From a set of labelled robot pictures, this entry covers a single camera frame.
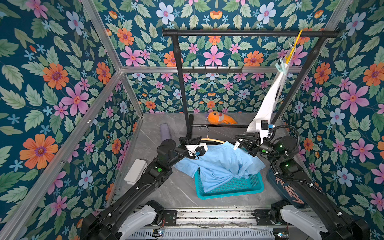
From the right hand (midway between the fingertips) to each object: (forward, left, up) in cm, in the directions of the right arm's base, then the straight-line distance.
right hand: (239, 135), depth 64 cm
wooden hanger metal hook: (0, +12, -4) cm, 13 cm away
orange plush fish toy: (+36, +9, -26) cm, 45 cm away
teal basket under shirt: (-9, -7, -36) cm, 38 cm away
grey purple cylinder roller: (+26, +45, -31) cm, 61 cm away
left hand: (+2, +17, -3) cm, 17 cm away
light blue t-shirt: (-4, +8, -20) cm, 21 cm away
